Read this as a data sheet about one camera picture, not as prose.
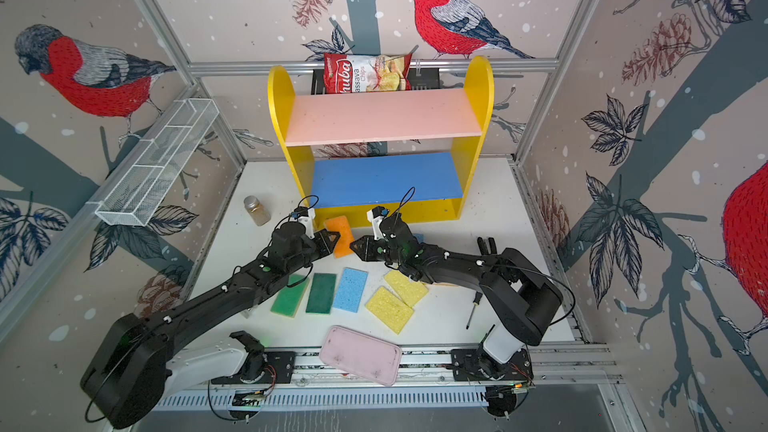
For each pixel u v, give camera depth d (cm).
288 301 83
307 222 76
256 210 96
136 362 40
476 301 84
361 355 73
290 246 64
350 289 86
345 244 82
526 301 45
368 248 74
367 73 86
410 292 86
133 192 72
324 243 73
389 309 82
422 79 92
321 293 85
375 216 79
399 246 66
